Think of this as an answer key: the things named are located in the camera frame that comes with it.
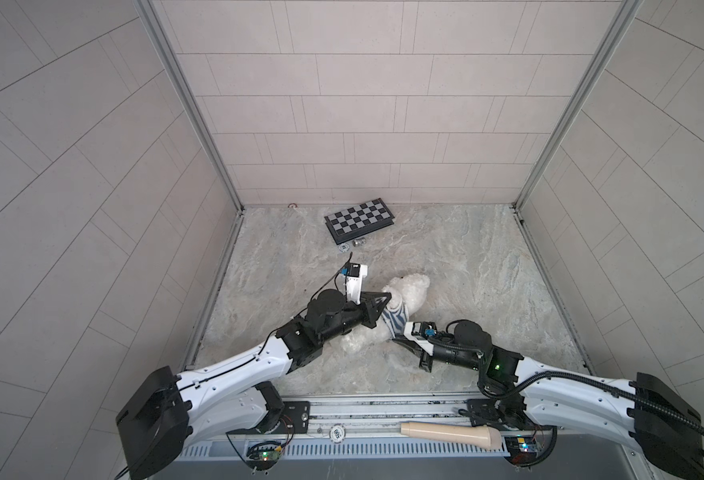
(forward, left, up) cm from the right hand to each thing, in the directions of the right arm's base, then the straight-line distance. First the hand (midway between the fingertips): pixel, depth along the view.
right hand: (395, 345), depth 71 cm
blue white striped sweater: (+4, -1, +4) cm, 6 cm away
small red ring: (+63, +34, -10) cm, 72 cm away
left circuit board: (-19, +31, -9) cm, 37 cm away
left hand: (+8, -1, +9) cm, 12 cm away
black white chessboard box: (+49, +7, -7) cm, 50 cm away
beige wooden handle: (-18, -18, -9) cm, 27 cm away
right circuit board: (-21, -27, -13) cm, 37 cm away
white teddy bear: (+12, -5, +4) cm, 14 cm away
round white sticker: (-15, +15, -11) cm, 24 cm away
